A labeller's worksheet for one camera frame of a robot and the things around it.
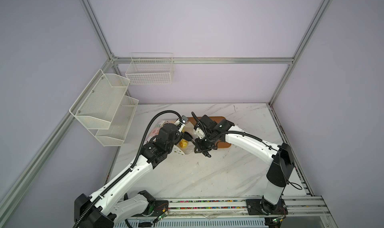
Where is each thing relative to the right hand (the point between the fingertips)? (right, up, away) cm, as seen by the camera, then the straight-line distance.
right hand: (194, 150), depth 77 cm
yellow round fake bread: (-6, +3, +7) cm, 9 cm away
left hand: (-11, +13, -2) cm, 17 cm away
